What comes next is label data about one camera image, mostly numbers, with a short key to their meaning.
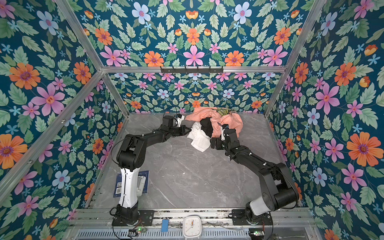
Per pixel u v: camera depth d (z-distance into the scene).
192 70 0.93
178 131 0.92
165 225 0.72
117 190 0.82
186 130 0.95
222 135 0.82
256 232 0.70
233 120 1.07
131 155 0.59
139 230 0.70
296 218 0.75
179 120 0.95
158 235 0.77
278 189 0.44
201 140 1.01
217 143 0.80
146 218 0.73
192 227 0.69
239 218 0.74
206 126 1.01
